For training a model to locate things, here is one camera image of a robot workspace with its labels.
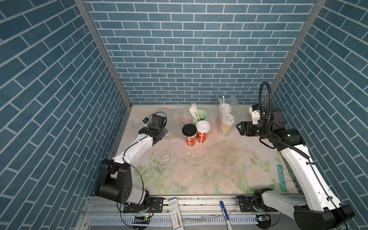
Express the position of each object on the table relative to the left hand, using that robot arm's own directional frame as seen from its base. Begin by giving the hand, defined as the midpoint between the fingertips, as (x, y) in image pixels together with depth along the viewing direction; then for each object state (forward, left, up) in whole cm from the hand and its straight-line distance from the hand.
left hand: (166, 131), depth 89 cm
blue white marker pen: (-48, -34, -11) cm, 59 cm away
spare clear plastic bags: (+21, -3, -11) cm, 24 cm away
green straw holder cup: (+14, -24, -2) cm, 28 cm away
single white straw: (+22, -38, +10) cm, 45 cm away
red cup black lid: (-3, -15, +5) cm, 16 cm away
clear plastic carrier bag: (+16, -43, +7) cm, 46 cm away
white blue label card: (-43, -8, -11) cm, 45 cm away
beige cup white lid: (+2, -37, +8) cm, 38 cm away
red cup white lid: (-1, -23, +6) cm, 23 cm away
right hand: (-8, -43, +16) cm, 47 cm away
